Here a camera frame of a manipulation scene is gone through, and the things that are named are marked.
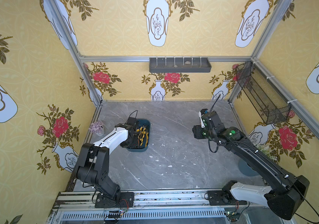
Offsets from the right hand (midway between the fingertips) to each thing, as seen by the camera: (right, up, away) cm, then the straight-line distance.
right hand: (196, 130), depth 77 cm
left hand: (-38, -11, +14) cm, 42 cm away
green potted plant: (+47, -11, +7) cm, 49 cm away
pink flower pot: (-62, 0, +15) cm, 63 cm away
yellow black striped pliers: (-33, -4, +21) cm, 39 cm away
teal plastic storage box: (-30, +2, +26) cm, 40 cm away
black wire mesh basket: (+46, +16, +7) cm, 49 cm away
